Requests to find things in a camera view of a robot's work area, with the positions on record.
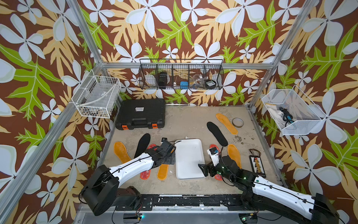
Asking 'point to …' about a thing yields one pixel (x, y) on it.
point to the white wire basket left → (97, 95)
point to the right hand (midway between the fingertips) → (203, 161)
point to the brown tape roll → (237, 122)
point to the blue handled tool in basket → (287, 116)
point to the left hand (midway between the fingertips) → (167, 155)
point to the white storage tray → (189, 153)
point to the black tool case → (141, 113)
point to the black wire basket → (182, 74)
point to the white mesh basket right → (293, 112)
